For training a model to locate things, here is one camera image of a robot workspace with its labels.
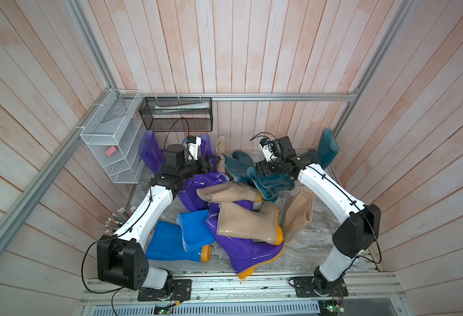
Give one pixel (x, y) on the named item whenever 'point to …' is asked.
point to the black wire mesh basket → (177, 114)
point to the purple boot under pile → (187, 195)
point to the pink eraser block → (112, 150)
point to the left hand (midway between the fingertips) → (216, 161)
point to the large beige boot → (264, 224)
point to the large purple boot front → (245, 255)
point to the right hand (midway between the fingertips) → (263, 164)
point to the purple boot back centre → (206, 149)
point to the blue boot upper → (195, 232)
